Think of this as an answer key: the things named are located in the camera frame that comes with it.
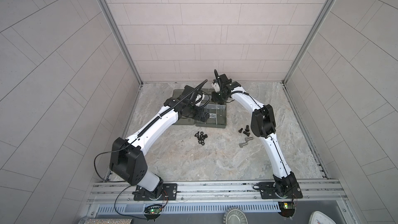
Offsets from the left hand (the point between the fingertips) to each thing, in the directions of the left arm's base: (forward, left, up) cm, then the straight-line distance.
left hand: (205, 112), depth 80 cm
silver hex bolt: (-8, -23, -15) cm, 29 cm away
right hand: (+19, -4, -13) cm, 23 cm away
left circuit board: (-40, +22, -12) cm, 47 cm away
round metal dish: (-42, -13, -15) cm, 47 cm away
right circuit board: (-40, -37, -16) cm, 57 cm away
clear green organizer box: (+4, -7, -12) cm, 14 cm away
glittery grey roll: (-44, +38, -11) cm, 60 cm away
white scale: (-43, -47, -13) cm, 64 cm away
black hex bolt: (-3, -20, -16) cm, 26 cm away
